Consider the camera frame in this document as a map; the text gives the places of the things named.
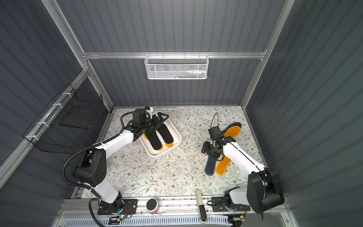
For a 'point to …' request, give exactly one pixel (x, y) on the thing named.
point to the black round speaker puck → (151, 205)
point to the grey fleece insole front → (210, 165)
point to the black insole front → (154, 140)
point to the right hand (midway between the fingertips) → (207, 151)
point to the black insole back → (165, 133)
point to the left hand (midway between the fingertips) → (168, 120)
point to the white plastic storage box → (176, 135)
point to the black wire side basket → (62, 126)
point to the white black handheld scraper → (201, 207)
